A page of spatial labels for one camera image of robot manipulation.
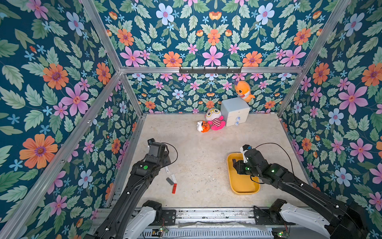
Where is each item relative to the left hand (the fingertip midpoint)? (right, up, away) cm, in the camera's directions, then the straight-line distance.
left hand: (165, 156), depth 78 cm
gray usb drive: (+1, -17, +8) cm, 19 cm away
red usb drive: (+4, -20, +6) cm, 21 cm away
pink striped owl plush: (+29, +23, +30) cm, 47 cm away
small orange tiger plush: (+20, +16, +27) cm, 37 cm away
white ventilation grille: (+39, -35, -8) cm, 53 cm away
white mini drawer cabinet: (+42, +27, +24) cm, 55 cm away
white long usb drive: (+3, -15, +8) cm, 17 cm away
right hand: (+37, -5, +1) cm, 37 cm away
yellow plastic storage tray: (+41, -16, +1) cm, 44 cm away
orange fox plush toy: (+46, +40, +17) cm, 64 cm away
